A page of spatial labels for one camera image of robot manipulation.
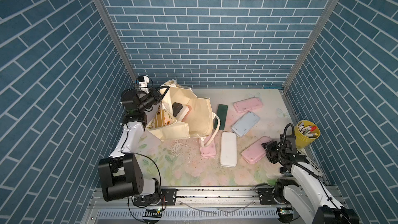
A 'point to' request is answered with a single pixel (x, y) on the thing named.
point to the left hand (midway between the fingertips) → (173, 88)
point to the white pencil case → (228, 149)
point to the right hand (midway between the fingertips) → (263, 146)
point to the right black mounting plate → (266, 196)
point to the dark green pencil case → (222, 112)
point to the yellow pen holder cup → (306, 132)
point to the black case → (176, 107)
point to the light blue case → (245, 124)
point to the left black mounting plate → (168, 197)
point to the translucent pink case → (187, 113)
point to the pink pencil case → (247, 104)
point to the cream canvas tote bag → (199, 123)
